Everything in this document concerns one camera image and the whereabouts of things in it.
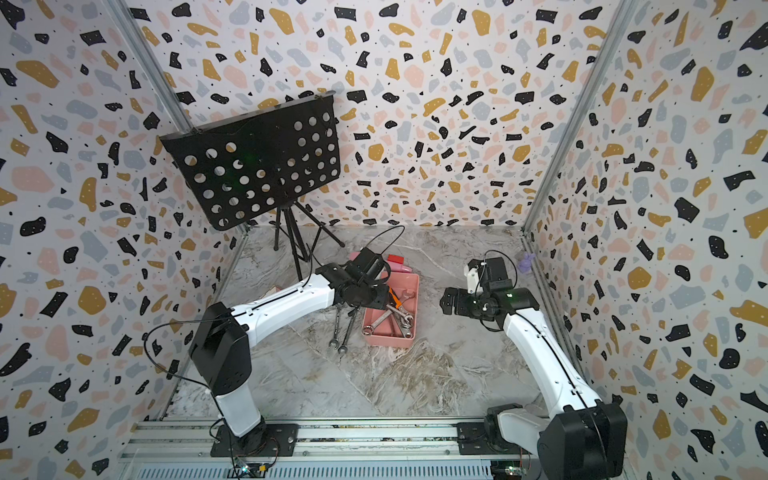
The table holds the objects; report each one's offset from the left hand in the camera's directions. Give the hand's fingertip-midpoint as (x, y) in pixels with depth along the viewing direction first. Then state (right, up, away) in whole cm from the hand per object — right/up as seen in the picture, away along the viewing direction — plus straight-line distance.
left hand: (387, 298), depth 86 cm
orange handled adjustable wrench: (+2, -2, +9) cm, 9 cm away
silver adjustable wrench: (+5, -9, +2) cm, 11 cm away
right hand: (+19, -1, -5) cm, 20 cm away
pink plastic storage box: (+3, -9, +5) cm, 11 cm away
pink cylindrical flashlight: (-15, +12, +30) cm, 36 cm away
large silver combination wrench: (-5, -9, -1) cm, 10 cm away
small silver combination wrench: (-17, -14, +4) cm, 22 cm away
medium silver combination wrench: (-13, -16, +4) cm, 21 cm away
